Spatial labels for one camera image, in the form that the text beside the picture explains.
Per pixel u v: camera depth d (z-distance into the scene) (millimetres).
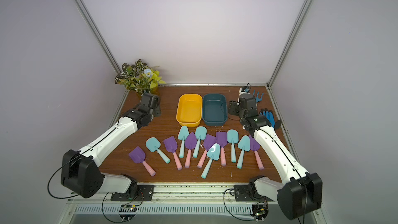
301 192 370
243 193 726
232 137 922
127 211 723
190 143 897
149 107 641
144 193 730
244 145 882
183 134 935
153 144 894
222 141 901
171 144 894
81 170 408
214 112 1011
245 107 587
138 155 853
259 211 706
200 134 932
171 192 753
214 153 855
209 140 901
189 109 1058
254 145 884
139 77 963
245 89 672
